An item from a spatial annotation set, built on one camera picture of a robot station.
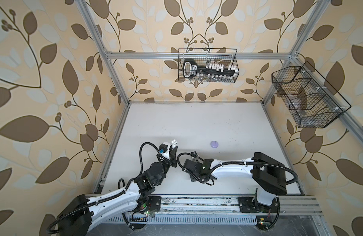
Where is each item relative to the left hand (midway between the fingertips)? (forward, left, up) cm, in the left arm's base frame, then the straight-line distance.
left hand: (176, 146), depth 76 cm
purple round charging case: (+11, -23, -17) cm, 31 cm away
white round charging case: (+2, +1, 0) cm, 2 cm away
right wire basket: (+19, -68, +17) cm, 73 cm away
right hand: (-9, -10, -18) cm, 22 cm away
